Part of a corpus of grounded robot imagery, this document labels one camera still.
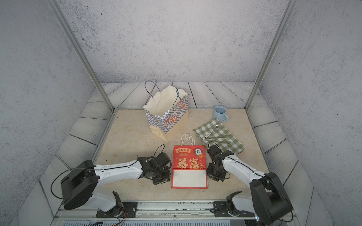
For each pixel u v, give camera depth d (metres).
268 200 0.41
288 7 0.71
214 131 1.05
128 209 0.73
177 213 0.73
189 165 0.87
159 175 0.70
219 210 0.72
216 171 0.71
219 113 1.09
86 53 0.89
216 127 1.06
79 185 0.43
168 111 0.83
